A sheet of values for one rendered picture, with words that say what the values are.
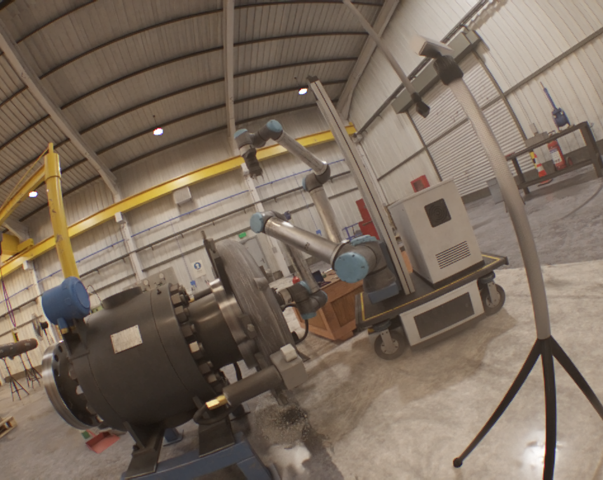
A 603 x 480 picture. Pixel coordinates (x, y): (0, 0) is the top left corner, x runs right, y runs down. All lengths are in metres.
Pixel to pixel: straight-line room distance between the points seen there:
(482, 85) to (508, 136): 1.75
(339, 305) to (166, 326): 1.47
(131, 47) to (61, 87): 2.66
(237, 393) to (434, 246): 1.18
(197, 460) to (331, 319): 1.48
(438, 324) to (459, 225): 0.55
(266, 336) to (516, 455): 0.92
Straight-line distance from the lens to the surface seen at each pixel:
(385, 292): 1.44
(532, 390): 1.17
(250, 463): 1.13
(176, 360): 1.05
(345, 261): 1.26
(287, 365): 0.92
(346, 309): 2.22
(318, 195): 2.00
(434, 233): 1.51
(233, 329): 1.09
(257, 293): 0.95
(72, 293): 1.14
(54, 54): 9.52
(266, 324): 0.95
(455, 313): 1.55
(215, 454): 1.09
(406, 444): 1.11
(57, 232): 5.00
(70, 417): 1.42
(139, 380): 1.11
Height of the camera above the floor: 0.80
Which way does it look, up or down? 2 degrees up
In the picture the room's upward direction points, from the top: 23 degrees counter-clockwise
